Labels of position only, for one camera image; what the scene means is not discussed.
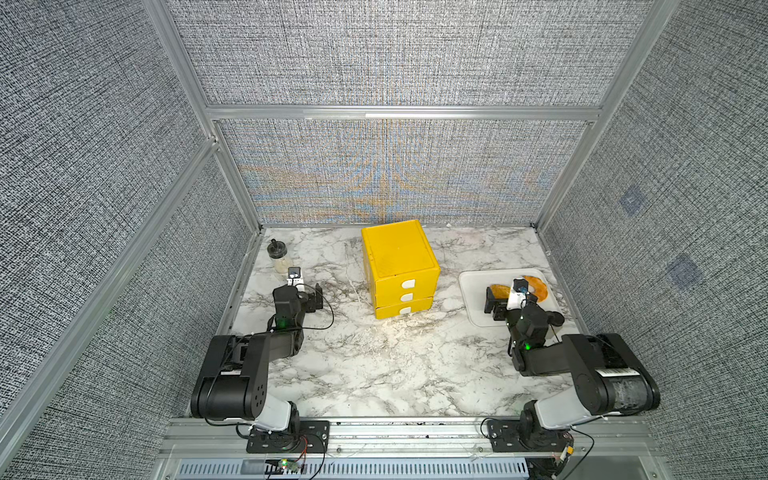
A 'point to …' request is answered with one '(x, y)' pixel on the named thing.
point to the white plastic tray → (474, 282)
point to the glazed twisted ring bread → (540, 289)
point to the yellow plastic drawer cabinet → (403, 270)
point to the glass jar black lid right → (555, 319)
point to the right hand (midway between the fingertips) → (507, 280)
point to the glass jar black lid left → (277, 250)
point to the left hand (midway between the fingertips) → (306, 281)
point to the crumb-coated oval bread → (500, 291)
